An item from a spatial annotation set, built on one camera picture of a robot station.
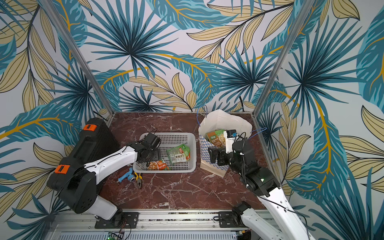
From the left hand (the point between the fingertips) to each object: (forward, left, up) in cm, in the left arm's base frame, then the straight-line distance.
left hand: (153, 158), depth 88 cm
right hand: (-5, -34, +22) cm, 41 cm away
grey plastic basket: (+14, -7, -2) cm, 16 cm away
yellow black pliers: (-10, +8, -6) cm, 14 cm away
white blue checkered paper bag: (+20, -39, +12) cm, 46 cm away
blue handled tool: (-9, +14, -4) cm, 17 cm away
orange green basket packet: (-2, -2, -5) cm, 6 cm away
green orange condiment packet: (+6, -16, -5) cm, 18 cm away
